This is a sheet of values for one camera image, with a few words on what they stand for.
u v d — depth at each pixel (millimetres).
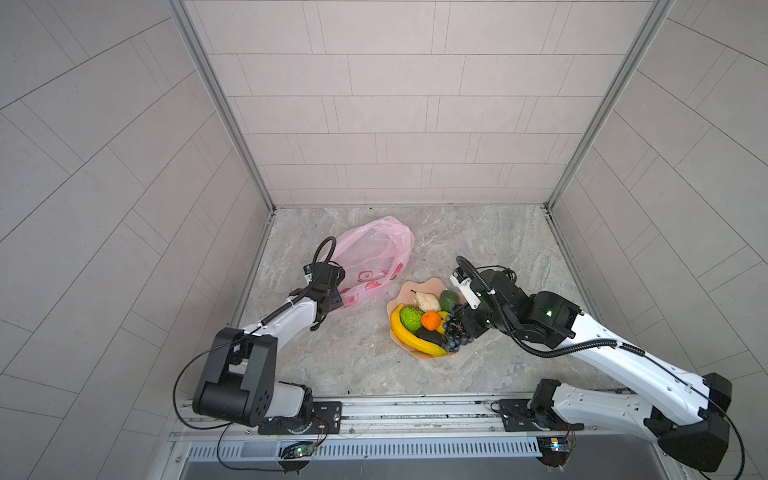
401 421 710
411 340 770
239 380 411
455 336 676
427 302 845
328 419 704
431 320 783
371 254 1026
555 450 679
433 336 803
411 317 807
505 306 502
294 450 650
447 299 832
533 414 629
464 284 610
